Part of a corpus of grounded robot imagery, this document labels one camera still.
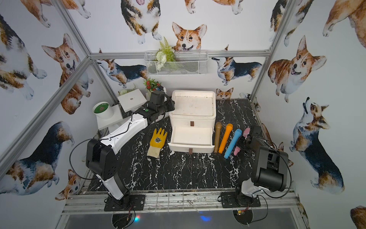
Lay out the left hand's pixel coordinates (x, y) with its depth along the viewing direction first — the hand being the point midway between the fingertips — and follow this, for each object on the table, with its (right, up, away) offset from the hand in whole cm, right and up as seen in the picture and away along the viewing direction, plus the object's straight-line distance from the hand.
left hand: (176, 101), depth 86 cm
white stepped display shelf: (-33, 0, +5) cm, 34 cm away
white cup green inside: (-44, -5, -1) cm, 44 cm away
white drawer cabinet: (+10, -12, -4) cm, 16 cm away
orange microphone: (+36, -17, +15) cm, 42 cm away
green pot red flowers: (-17, +11, +7) cm, 21 cm away
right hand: (+40, -26, +7) cm, 48 cm away
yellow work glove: (-14, -27, +9) cm, 32 cm away
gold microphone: (+28, -17, +15) cm, 36 cm away
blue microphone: (+39, -23, +11) cm, 47 cm away
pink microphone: (+47, -20, +13) cm, 52 cm away
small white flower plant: (-41, +9, +20) cm, 47 cm away
